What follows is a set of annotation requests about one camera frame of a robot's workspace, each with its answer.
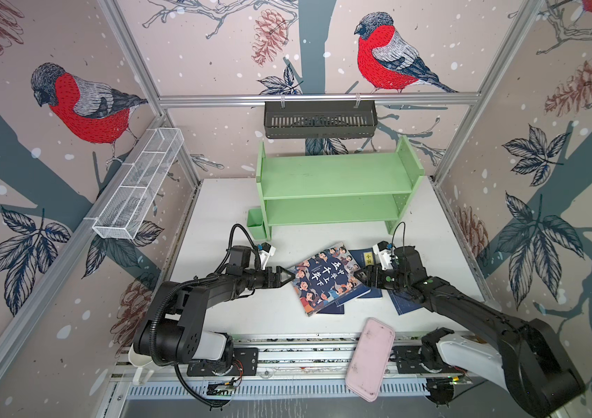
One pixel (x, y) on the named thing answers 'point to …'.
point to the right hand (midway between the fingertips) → (359, 277)
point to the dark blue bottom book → (332, 309)
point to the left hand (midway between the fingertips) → (286, 278)
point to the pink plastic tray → (367, 369)
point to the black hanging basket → (320, 119)
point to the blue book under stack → (364, 257)
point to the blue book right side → (401, 303)
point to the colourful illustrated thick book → (326, 279)
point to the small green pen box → (254, 222)
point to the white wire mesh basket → (147, 170)
